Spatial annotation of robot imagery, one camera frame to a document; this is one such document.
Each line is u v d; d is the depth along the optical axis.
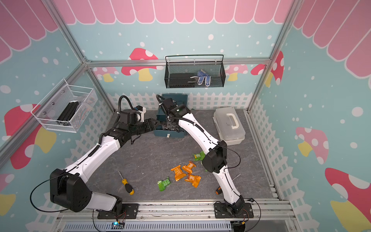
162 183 0.83
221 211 0.74
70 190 0.41
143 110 0.75
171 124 0.76
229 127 0.94
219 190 0.79
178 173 0.87
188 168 0.88
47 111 0.66
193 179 0.83
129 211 0.75
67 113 0.70
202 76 0.88
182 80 0.91
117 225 0.73
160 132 0.87
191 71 0.95
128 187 0.82
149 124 0.72
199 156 0.92
